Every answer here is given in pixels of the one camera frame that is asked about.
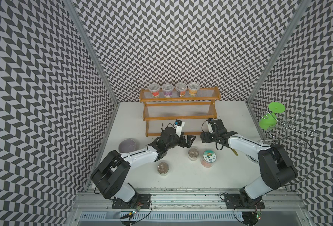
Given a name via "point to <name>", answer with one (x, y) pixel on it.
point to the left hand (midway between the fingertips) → (189, 136)
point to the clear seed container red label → (154, 89)
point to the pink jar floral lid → (209, 157)
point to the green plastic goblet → (267, 121)
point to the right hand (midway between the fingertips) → (207, 137)
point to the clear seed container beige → (193, 154)
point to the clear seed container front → (163, 168)
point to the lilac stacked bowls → (127, 145)
